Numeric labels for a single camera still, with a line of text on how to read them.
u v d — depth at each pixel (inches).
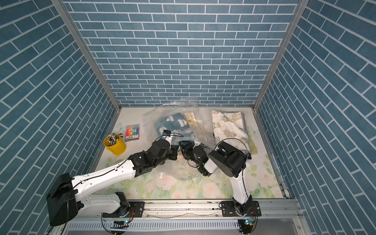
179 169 34.7
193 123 43.1
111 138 32.3
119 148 35.8
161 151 23.0
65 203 14.8
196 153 29.0
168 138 27.4
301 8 28.2
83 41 33.1
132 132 40.5
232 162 20.7
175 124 40.1
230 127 37.7
